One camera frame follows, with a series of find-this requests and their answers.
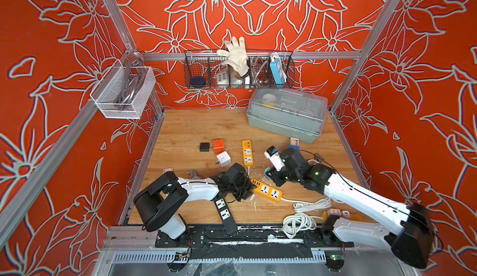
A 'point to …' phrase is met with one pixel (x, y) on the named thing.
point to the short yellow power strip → (248, 154)
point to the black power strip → (228, 223)
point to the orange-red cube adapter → (218, 146)
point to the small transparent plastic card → (169, 169)
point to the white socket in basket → (222, 78)
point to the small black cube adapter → (205, 147)
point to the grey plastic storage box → (289, 113)
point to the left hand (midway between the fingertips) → (259, 188)
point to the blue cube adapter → (294, 147)
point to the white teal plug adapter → (224, 159)
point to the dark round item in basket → (198, 81)
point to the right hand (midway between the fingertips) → (265, 171)
